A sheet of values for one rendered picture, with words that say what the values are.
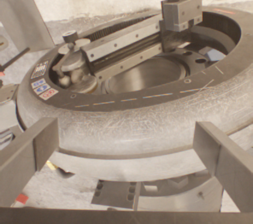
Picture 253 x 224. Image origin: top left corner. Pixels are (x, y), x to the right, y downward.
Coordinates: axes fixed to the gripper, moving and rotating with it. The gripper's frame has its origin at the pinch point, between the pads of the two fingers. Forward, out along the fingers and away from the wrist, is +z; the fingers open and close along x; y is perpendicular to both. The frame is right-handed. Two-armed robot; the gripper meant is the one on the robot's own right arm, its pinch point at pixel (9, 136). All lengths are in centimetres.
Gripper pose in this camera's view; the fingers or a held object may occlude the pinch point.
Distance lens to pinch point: 74.2
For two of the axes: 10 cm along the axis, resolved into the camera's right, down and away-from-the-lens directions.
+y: -4.5, -1.8, 8.7
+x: 3.6, 8.6, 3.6
